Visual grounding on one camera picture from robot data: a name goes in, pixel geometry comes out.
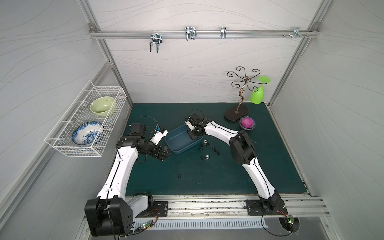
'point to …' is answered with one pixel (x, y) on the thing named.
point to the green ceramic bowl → (101, 106)
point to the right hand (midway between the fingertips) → (193, 132)
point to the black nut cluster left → (201, 147)
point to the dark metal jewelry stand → (236, 115)
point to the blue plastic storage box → (178, 140)
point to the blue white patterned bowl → (87, 133)
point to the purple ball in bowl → (247, 123)
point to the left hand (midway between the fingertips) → (165, 150)
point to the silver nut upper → (205, 141)
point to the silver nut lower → (207, 156)
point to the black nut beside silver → (202, 157)
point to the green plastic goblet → (257, 96)
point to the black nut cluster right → (216, 150)
